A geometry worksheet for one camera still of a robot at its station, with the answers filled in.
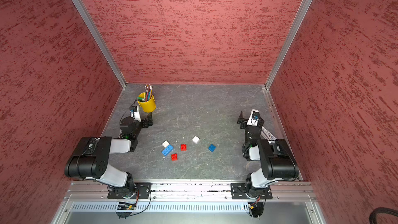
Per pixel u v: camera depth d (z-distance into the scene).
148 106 1.00
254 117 0.75
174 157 0.83
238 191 0.74
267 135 0.92
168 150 0.85
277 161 0.45
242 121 0.82
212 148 0.87
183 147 0.87
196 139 0.90
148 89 0.96
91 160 0.51
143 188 0.75
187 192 0.76
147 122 0.86
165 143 0.88
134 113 0.80
